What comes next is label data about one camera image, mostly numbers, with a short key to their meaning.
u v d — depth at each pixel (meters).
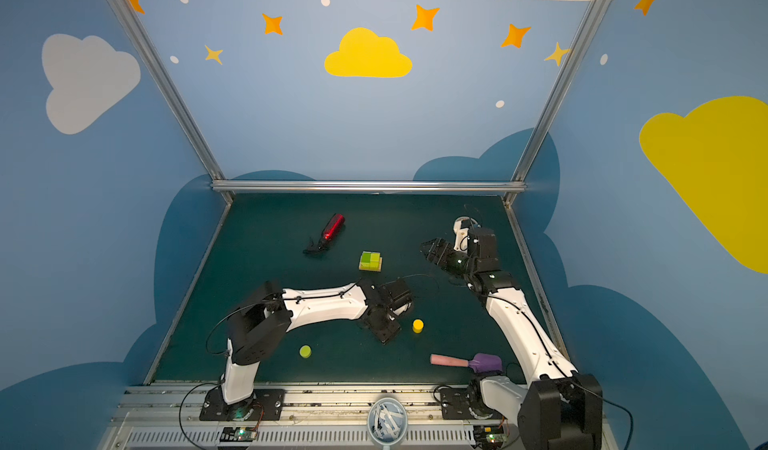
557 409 0.40
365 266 0.99
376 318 0.72
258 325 0.48
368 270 0.99
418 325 0.86
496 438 0.71
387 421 0.72
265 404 0.75
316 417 0.73
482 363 0.80
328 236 1.06
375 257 1.00
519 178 1.16
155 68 0.82
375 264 1.00
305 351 0.82
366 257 0.99
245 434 0.70
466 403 0.75
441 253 0.72
